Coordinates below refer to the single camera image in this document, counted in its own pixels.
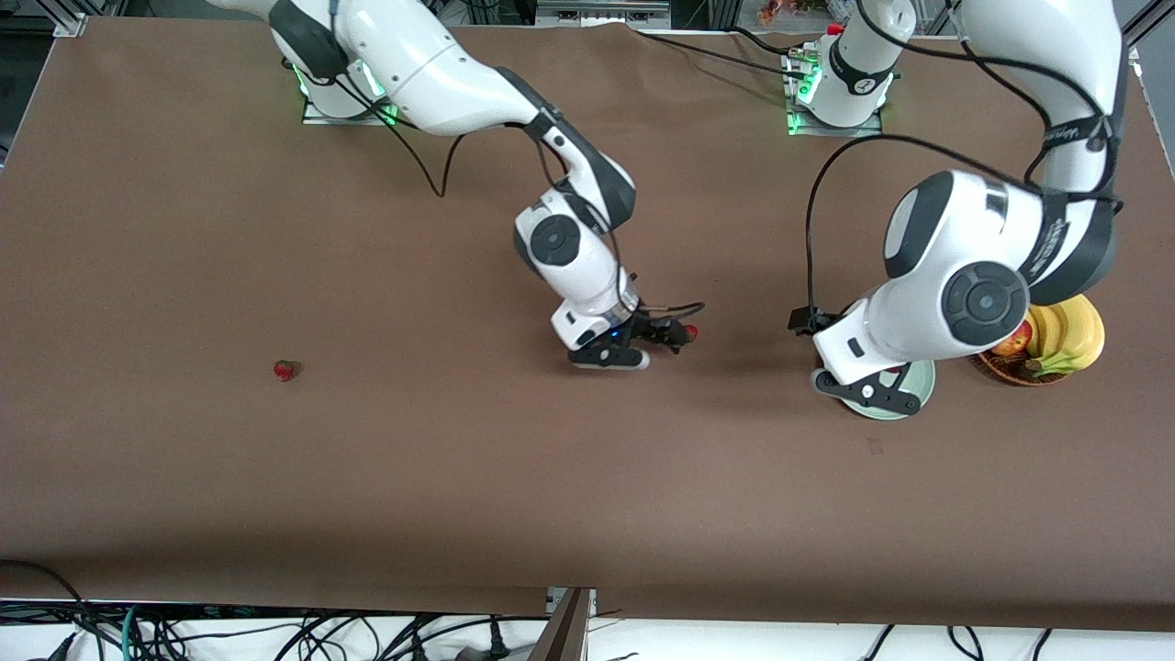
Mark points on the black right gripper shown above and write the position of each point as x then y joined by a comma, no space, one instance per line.
646,327

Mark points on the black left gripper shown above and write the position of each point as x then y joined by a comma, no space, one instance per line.
799,319

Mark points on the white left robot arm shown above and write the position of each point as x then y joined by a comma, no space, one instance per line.
964,266

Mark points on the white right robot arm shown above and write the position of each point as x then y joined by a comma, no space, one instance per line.
431,73

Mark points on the mint green round plate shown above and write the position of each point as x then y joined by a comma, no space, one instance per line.
923,381

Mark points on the brown wicker basket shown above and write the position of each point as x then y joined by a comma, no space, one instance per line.
1005,372

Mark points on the red yellow apple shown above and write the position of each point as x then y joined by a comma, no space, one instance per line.
1014,341

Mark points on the yellow banana bunch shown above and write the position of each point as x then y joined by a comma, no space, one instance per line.
1079,335

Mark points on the red orange background object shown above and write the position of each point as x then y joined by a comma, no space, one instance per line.
776,11

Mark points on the aluminium corner profile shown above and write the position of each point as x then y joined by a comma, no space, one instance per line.
72,25

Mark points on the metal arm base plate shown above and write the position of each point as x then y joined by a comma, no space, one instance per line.
835,131
349,120

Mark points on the small metal bracket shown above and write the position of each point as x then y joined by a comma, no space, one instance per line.
551,597

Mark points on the brown wooden post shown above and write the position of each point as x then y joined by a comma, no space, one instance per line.
565,633

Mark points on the metal frame rail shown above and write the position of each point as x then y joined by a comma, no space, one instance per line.
597,14

